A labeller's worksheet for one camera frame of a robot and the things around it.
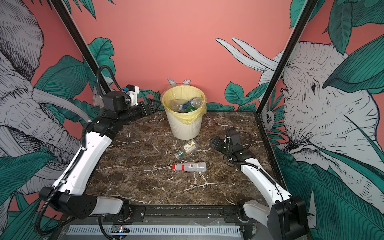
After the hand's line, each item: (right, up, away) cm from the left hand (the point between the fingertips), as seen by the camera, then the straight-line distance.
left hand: (154, 102), depth 67 cm
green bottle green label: (+15, 0, +32) cm, 35 cm away
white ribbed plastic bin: (+11, -15, +28) cm, 33 cm away
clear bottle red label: (+16, -35, +19) cm, 43 cm away
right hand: (+29, -19, +15) cm, 38 cm away
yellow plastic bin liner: (+12, +11, +32) cm, 36 cm away
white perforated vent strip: (+1, -61, +3) cm, 61 cm away
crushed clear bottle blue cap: (+8, +2, +23) cm, 25 cm away
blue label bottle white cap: (+19, +4, +27) cm, 33 cm away
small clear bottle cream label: (+14, -26, +25) cm, 39 cm away
